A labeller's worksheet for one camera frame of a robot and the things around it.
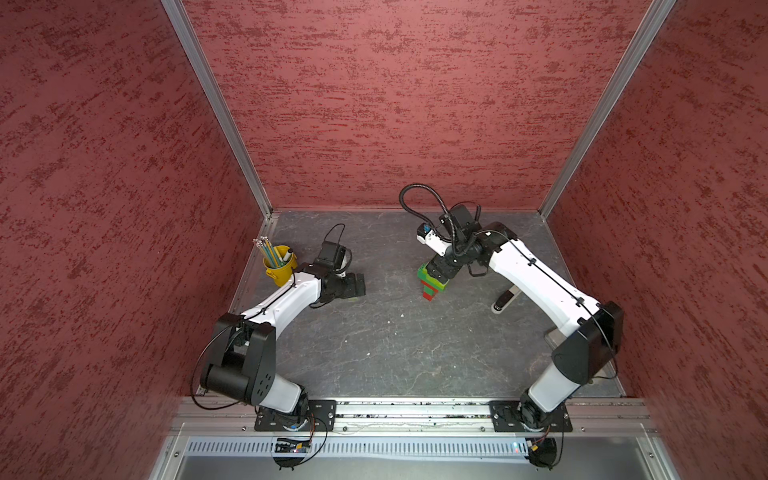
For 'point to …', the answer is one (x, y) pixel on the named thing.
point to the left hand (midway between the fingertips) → (351, 295)
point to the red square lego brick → (428, 296)
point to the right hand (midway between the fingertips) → (442, 265)
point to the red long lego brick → (433, 288)
